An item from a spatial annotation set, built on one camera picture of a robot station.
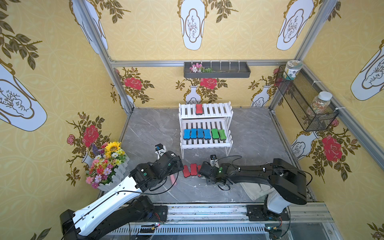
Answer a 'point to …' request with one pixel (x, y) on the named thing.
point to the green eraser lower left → (215, 134)
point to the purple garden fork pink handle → (173, 181)
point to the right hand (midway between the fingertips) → (211, 174)
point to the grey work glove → (256, 190)
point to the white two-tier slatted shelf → (205, 125)
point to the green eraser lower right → (222, 135)
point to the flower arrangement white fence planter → (108, 166)
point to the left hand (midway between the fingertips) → (170, 161)
